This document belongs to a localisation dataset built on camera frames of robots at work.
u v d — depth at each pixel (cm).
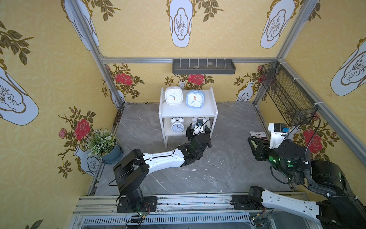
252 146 55
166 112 72
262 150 48
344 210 38
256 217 72
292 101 85
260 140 54
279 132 46
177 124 80
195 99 70
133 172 44
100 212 73
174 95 72
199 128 66
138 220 72
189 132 72
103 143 77
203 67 92
